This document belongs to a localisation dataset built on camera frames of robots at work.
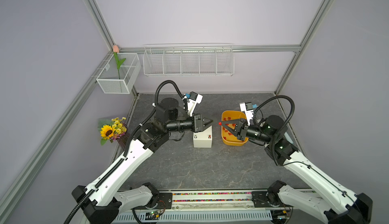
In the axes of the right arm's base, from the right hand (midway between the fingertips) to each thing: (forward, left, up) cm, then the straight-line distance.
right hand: (221, 124), depth 61 cm
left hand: (-2, +3, +4) cm, 5 cm away
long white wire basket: (+53, +16, -5) cm, 56 cm away
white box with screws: (+6, +7, -26) cm, 27 cm away
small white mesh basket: (+28, +57, +1) cm, 63 cm away
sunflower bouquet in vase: (+4, +50, -10) cm, 51 cm away
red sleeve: (+7, +3, -24) cm, 25 cm away
